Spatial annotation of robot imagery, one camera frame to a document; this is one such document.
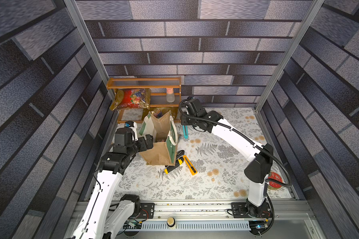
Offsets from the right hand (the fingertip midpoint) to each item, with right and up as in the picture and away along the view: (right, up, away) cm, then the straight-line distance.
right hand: (182, 116), depth 82 cm
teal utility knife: (+2, -7, -3) cm, 8 cm away
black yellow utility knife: (-2, -28, +8) cm, 29 cm away
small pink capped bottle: (-8, +15, +19) cm, 26 cm away
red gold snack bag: (-34, +13, +16) cm, 40 cm away
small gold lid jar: (-5, -44, -23) cm, 50 cm away
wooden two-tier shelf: (-18, +12, +28) cm, 35 cm away
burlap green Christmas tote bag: (-12, -7, +6) cm, 15 cm away
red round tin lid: (+50, -38, -3) cm, 62 cm away
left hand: (-19, -11, -9) cm, 23 cm away
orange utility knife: (+6, -31, +6) cm, 33 cm away
